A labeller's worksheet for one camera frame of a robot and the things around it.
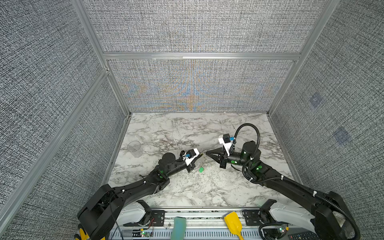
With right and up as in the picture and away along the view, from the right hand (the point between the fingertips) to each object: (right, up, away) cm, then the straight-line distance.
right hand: (206, 152), depth 70 cm
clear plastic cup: (-44, -1, +27) cm, 52 cm away
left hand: (-3, -2, +6) cm, 7 cm away
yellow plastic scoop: (+13, -35, +2) cm, 37 cm away
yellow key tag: (-3, -1, +1) cm, 3 cm away
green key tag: (-2, -12, +14) cm, 19 cm away
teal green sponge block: (-13, -37, +2) cm, 39 cm away
